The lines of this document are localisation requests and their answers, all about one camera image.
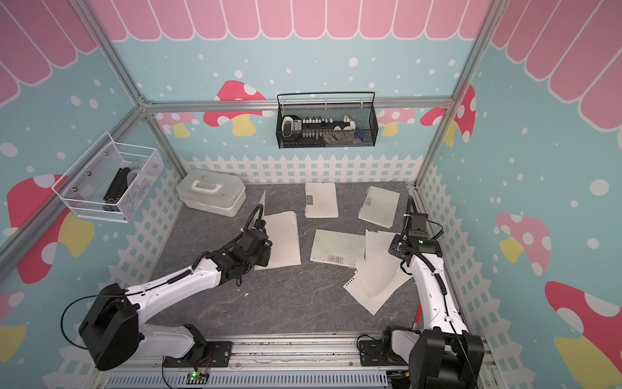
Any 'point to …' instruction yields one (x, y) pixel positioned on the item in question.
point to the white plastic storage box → (219, 194)
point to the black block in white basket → (117, 189)
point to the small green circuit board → (195, 378)
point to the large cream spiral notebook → (321, 200)
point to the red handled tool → (418, 316)
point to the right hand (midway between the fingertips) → (402, 246)
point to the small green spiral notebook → (283, 233)
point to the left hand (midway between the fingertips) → (262, 250)
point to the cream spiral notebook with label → (379, 207)
